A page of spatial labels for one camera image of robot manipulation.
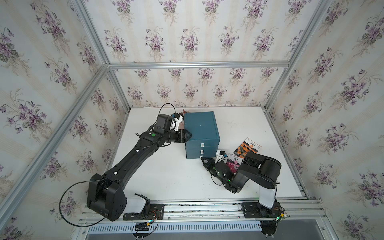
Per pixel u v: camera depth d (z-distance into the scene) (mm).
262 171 495
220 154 839
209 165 782
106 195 393
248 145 980
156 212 729
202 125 820
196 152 846
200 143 780
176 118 716
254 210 732
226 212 736
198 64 954
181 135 688
